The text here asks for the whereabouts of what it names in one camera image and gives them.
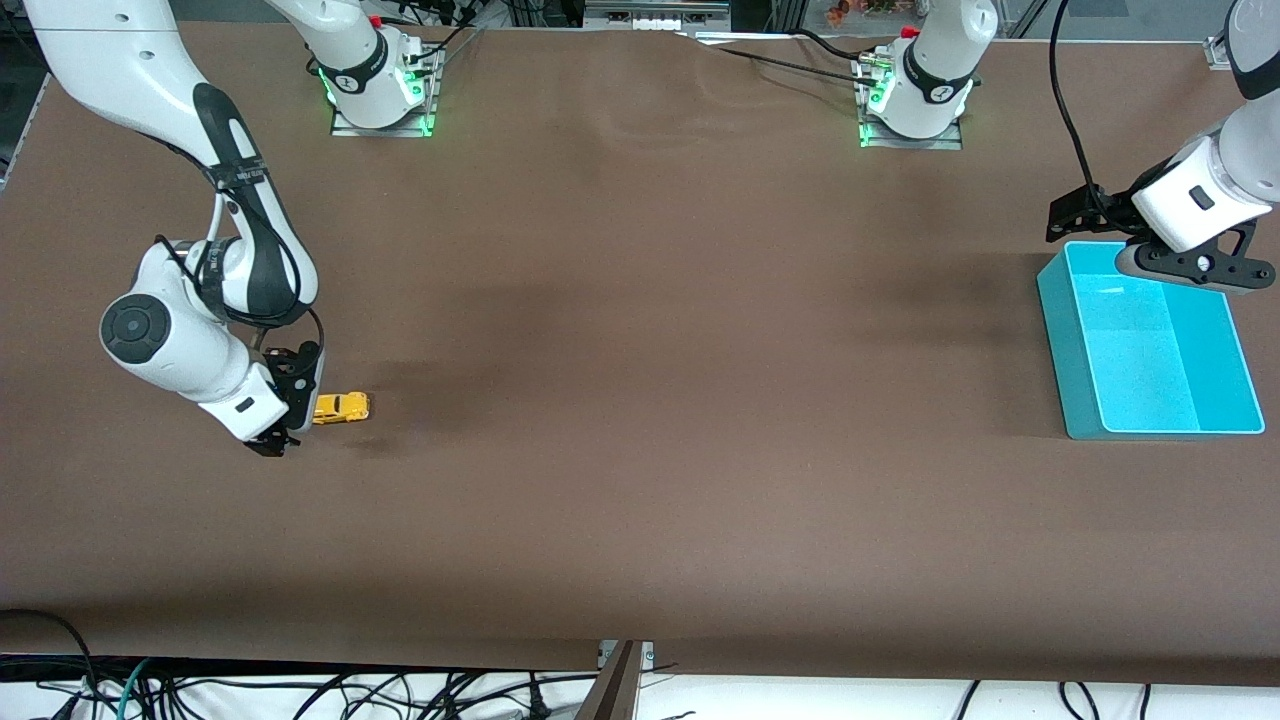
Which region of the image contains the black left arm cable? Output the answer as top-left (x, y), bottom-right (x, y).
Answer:
top-left (1046, 0), bottom-right (1111, 221)

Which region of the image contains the brown table mat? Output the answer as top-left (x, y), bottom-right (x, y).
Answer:
top-left (0, 20), bottom-right (1280, 687)

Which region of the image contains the grey table leg beam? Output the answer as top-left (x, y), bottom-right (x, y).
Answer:
top-left (575, 640), bottom-right (646, 720)

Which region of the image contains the orange background item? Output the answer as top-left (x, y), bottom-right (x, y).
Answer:
top-left (825, 0), bottom-right (901, 26)

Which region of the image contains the teal floor cable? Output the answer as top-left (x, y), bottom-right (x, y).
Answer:
top-left (116, 657), bottom-right (153, 720)

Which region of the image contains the short black base cable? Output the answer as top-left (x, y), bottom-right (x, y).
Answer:
top-left (795, 28), bottom-right (893, 63)

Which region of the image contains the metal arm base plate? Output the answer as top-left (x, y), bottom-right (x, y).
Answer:
top-left (858, 112), bottom-right (964, 151)
top-left (330, 45), bottom-right (441, 138)

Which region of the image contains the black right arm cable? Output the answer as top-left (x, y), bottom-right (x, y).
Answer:
top-left (150, 130), bottom-right (326, 363)

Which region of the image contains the long black base cable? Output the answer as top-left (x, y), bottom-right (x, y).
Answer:
top-left (680, 32), bottom-right (876, 86)

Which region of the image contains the white power strip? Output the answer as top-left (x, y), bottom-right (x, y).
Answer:
top-left (585, 0), bottom-right (731, 31)

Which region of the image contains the teal plastic bin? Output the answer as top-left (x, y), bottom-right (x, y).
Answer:
top-left (1036, 240), bottom-right (1267, 442)

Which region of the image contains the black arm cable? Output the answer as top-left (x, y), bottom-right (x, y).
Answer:
top-left (1046, 0), bottom-right (1111, 221)
top-left (150, 130), bottom-right (326, 363)

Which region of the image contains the black base cable bundle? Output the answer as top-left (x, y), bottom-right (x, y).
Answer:
top-left (395, 0), bottom-right (491, 61)

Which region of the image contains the yellow toy beetle car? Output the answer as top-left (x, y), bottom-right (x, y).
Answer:
top-left (312, 391), bottom-right (372, 427)

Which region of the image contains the looped black floor cable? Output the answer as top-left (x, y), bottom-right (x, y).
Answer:
top-left (0, 608), bottom-right (101, 701)

